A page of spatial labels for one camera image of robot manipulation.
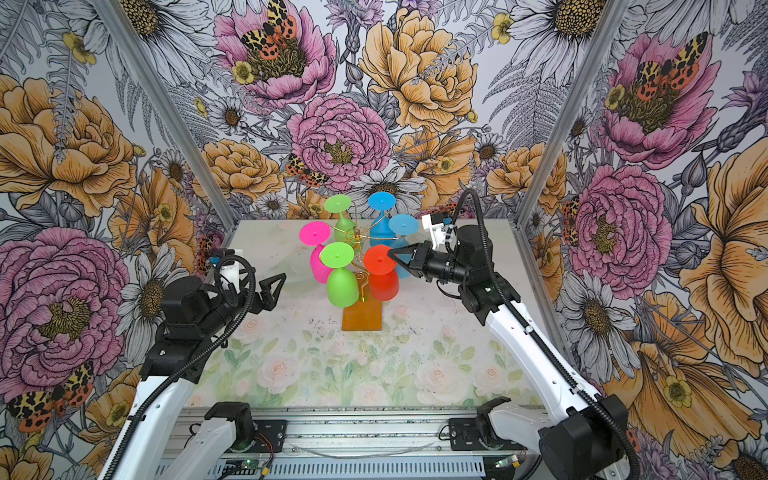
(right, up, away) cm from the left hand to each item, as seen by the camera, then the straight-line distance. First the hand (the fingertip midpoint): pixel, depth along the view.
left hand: (270, 282), depth 72 cm
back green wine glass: (+15, +20, +9) cm, 27 cm away
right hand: (+28, +5, -5) cm, 29 cm away
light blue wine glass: (+32, +14, +3) cm, 35 cm away
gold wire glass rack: (+20, +11, +4) cm, 23 cm away
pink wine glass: (+11, +11, +1) cm, 16 cm away
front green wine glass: (+17, -1, +1) cm, 17 cm away
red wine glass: (+27, +1, +4) cm, 27 cm away
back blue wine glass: (+25, +12, +12) cm, 31 cm away
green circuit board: (-4, -42, -1) cm, 42 cm away
